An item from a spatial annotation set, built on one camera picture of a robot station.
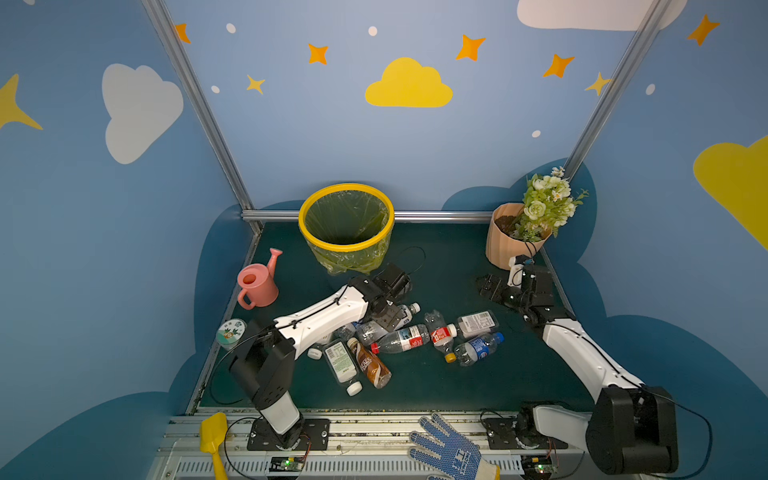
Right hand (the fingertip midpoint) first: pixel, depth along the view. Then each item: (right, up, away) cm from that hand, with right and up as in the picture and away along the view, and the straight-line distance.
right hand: (491, 280), depth 87 cm
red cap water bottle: (-27, -18, -1) cm, 32 cm away
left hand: (-32, -8, -1) cm, 33 cm away
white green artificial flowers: (+19, +23, +4) cm, 30 cm away
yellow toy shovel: (-75, -37, -13) cm, 85 cm away
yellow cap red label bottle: (-15, -16, -1) cm, 22 cm away
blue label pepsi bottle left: (-44, -16, +3) cm, 47 cm away
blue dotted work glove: (-16, -41, -16) cm, 47 cm away
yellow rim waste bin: (-45, +17, +12) cm, 49 cm away
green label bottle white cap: (-43, -24, -5) cm, 50 cm away
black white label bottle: (-37, -16, +1) cm, 40 cm away
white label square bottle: (-3, -14, +3) cm, 15 cm away
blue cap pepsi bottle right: (-5, -19, -3) cm, 20 cm away
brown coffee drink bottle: (-34, -24, -8) cm, 43 cm away
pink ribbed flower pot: (+8, +10, +13) cm, 19 cm away
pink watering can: (-71, -1, +3) cm, 71 cm away
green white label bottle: (-52, -21, -3) cm, 56 cm away
